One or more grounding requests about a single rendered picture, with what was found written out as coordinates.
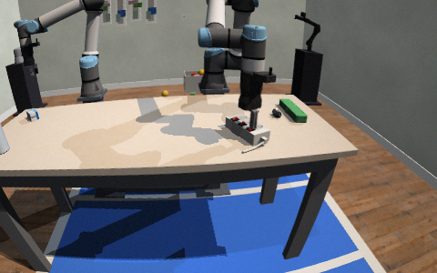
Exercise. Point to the white power strip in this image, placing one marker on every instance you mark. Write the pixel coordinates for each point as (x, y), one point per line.
(257, 136)

